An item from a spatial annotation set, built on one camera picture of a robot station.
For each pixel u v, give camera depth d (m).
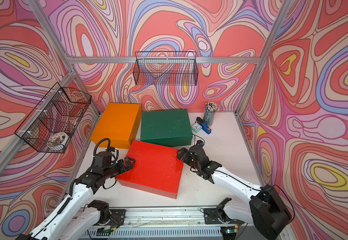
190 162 0.74
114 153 0.71
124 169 0.71
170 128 0.96
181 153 0.75
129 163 0.73
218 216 0.65
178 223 0.73
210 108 0.99
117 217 0.72
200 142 0.77
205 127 1.07
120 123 1.18
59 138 0.73
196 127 1.08
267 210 0.41
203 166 0.62
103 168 0.61
